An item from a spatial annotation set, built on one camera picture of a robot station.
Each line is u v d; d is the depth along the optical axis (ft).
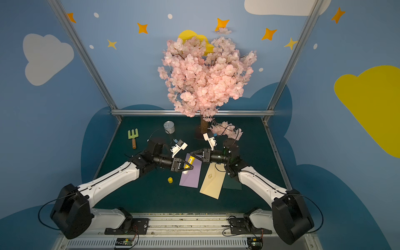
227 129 2.76
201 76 2.36
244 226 2.41
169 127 3.64
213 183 2.92
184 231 2.41
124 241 2.35
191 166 2.31
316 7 2.27
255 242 2.39
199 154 2.32
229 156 2.03
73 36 2.53
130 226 2.25
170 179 2.91
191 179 2.97
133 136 3.64
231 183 2.92
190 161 2.31
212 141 2.32
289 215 1.35
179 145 2.29
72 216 1.33
